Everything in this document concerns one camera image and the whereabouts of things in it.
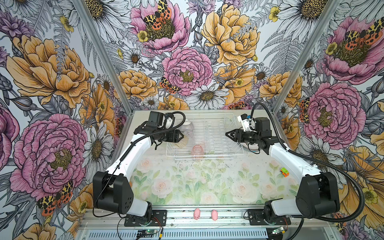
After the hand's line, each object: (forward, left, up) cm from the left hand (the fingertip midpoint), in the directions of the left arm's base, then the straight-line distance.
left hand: (176, 140), depth 83 cm
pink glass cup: (-1, -11, -11) cm, 16 cm away
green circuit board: (-39, +13, -18) cm, 45 cm away
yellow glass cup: (-2, -4, 0) cm, 4 cm away
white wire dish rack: (+13, -17, -17) cm, 28 cm away
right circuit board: (-40, -49, -18) cm, 65 cm away
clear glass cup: (+19, -5, -13) cm, 23 cm away
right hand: (0, -28, +1) cm, 28 cm away
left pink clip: (-32, -10, -17) cm, 38 cm away
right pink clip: (-33, -19, -17) cm, 42 cm away
